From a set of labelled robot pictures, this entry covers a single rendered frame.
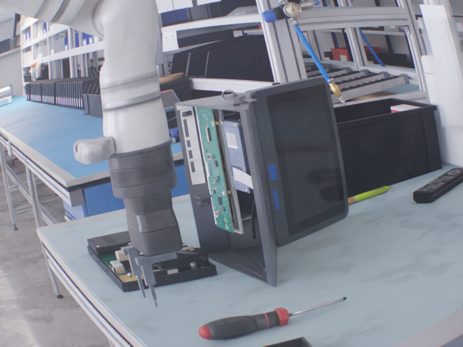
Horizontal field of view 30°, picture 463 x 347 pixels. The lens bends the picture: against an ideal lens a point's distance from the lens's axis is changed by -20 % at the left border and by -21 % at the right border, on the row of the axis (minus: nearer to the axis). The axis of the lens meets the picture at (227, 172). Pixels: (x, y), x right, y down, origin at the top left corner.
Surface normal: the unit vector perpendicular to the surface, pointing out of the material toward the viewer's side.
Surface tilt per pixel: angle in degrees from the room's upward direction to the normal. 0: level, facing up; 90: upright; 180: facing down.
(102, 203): 90
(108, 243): 0
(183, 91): 90
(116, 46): 105
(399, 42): 90
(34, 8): 131
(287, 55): 90
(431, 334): 9
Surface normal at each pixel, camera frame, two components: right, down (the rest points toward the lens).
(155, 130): 0.63, 0.02
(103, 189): 0.34, 0.10
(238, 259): -0.17, -0.97
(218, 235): -0.18, 0.20
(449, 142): -0.93, 0.22
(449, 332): 0.04, -0.80
